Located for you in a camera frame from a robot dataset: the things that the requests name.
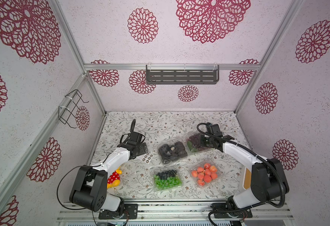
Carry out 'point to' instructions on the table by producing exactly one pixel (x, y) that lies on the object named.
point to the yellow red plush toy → (114, 180)
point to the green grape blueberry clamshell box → (167, 179)
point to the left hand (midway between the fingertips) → (139, 151)
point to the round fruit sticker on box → (172, 148)
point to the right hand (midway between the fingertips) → (199, 138)
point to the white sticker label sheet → (147, 157)
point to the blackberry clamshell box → (172, 151)
